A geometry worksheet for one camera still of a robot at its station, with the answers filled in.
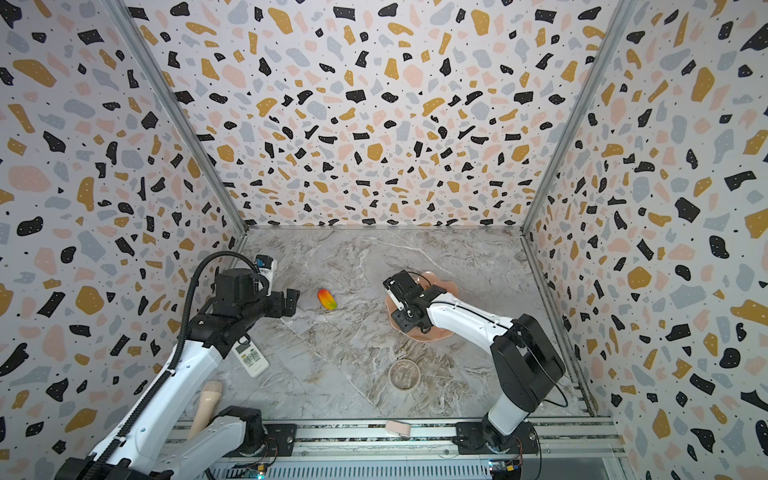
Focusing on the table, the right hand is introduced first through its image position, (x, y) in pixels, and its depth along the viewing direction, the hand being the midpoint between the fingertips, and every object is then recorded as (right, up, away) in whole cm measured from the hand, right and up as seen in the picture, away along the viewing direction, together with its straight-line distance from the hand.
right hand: (403, 308), depth 89 cm
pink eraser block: (-1, -28, -13) cm, 31 cm away
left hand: (-32, +8, -11) cm, 35 cm away
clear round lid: (0, -18, -3) cm, 19 cm away
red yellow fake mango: (-25, +1, +9) cm, 26 cm away
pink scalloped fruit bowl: (+8, -8, 0) cm, 11 cm away
